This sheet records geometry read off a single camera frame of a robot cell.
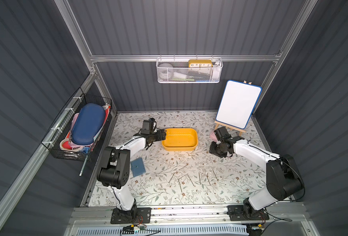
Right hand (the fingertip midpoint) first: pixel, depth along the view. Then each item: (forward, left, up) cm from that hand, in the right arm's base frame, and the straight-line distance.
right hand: (214, 150), depth 90 cm
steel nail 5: (-16, -1, -7) cm, 17 cm away
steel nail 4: (-15, +4, -7) cm, 17 cm away
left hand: (+11, +33, +2) cm, 34 cm away
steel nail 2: (-17, +14, -6) cm, 23 cm away
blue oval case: (-2, +65, +28) cm, 71 cm away
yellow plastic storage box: (+12, +21, -6) cm, 25 cm away
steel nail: (-19, +21, -7) cm, 29 cm away
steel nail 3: (-13, +10, -7) cm, 17 cm away
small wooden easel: (+18, -14, 0) cm, 23 cm away
